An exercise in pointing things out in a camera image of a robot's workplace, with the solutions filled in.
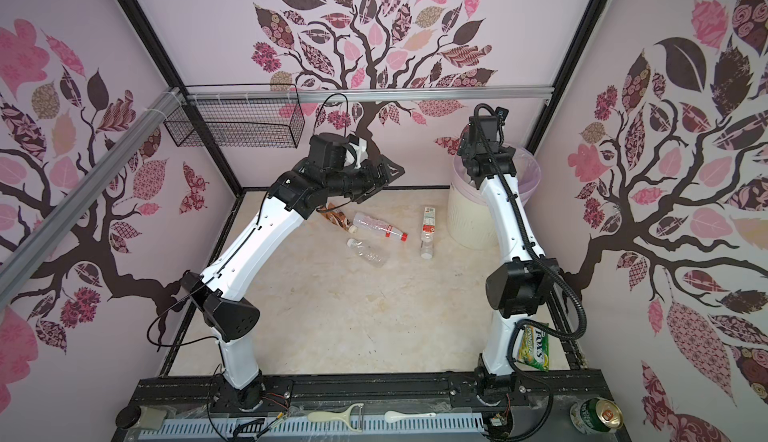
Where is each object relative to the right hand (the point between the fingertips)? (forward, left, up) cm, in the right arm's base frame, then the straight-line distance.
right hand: (491, 140), depth 80 cm
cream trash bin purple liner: (-10, +4, -23) cm, 25 cm away
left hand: (-17, +27, +1) cm, 32 cm away
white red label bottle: (-7, +15, -32) cm, 36 cm away
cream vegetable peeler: (-60, +41, -35) cm, 81 cm away
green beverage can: (-61, -15, -26) cm, 68 cm away
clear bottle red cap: (-4, +33, -33) cm, 47 cm away
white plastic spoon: (-60, +28, -37) cm, 76 cm away
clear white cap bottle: (-14, +34, -37) cm, 52 cm away
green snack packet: (-45, -10, -34) cm, 57 cm away
